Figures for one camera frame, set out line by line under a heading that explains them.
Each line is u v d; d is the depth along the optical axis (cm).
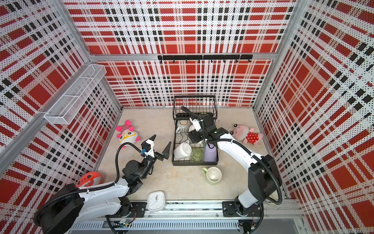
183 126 98
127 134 95
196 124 75
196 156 83
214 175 84
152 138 73
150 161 66
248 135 96
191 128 80
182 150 84
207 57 89
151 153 63
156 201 74
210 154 82
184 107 69
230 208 73
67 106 72
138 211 73
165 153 69
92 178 76
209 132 64
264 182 43
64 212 41
